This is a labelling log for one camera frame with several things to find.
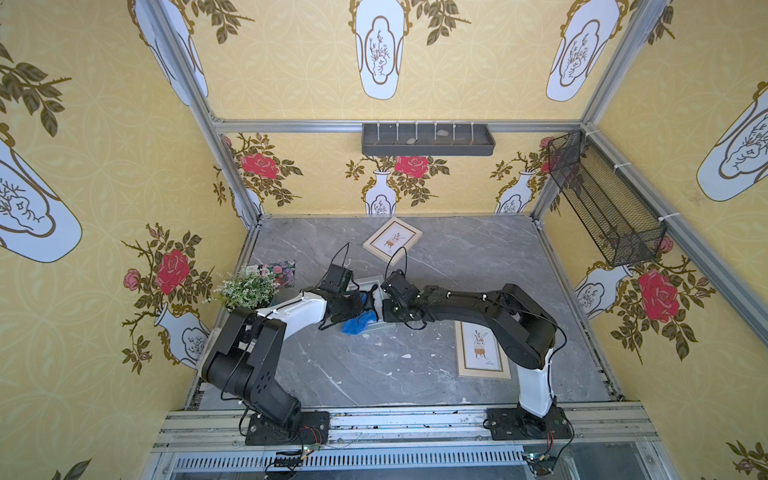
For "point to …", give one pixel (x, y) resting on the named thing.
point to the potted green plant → (245, 288)
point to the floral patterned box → (283, 272)
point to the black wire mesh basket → (624, 222)
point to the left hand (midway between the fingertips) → (364, 308)
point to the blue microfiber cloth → (357, 324)
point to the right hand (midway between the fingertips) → (386, 319)
